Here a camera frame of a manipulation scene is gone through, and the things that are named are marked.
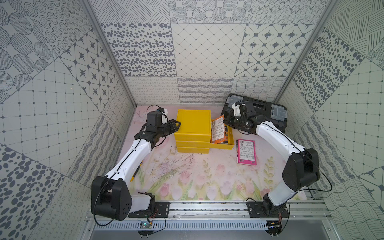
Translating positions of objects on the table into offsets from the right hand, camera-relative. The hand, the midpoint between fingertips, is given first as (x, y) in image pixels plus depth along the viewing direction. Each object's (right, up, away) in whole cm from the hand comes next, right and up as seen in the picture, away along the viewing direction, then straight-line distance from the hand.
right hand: (223, 122), depth 87 cm
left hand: (-26, 0, -5) cm, 27 cm away
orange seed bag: (-3, -6, 0) cm, 7 cm away
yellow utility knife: (-52, -29, +1) cm, 60 cm away
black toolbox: (+34, +6, +6) cm, 35 cm away
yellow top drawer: (0, -14, +3) cm, 15 cm away
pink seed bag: (+15, -20, +6) cm, 26 cm away
